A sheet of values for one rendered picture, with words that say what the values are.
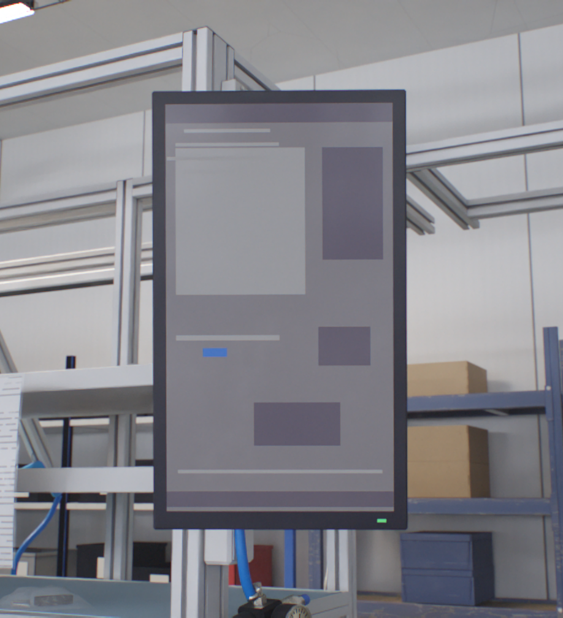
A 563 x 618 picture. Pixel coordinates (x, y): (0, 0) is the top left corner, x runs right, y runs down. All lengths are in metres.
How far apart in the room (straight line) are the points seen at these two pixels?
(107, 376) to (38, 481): 0.22
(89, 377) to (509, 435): 3.31
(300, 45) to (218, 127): 4.08
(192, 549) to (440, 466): 2.98
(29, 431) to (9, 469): 1.21
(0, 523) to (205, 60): 0.79
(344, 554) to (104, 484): 0.53
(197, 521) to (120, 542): 1.02
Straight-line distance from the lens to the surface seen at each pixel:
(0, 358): 2.69
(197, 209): 1.11
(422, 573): 4.35
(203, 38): 1.55
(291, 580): 4.45
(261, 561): 4.88
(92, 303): 5.89
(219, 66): 1.56
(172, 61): 1.57
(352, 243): 1.10
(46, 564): 5.39
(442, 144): 2.02
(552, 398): 4.16
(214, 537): 1.38
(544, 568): 4.68
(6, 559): 1.57
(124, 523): 2.14
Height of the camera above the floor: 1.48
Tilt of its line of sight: 11 degrees up
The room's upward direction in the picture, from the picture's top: straight up
